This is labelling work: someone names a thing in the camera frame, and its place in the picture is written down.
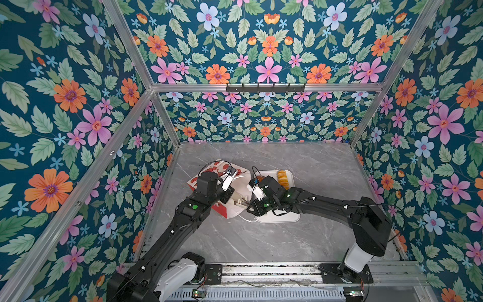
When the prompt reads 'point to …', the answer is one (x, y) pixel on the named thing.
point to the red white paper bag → (239, 183)
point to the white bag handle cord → (249, 221)
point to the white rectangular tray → (285, 218)
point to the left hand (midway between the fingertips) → (231, 177)
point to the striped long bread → (283, 179)
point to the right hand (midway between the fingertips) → (249, 206)
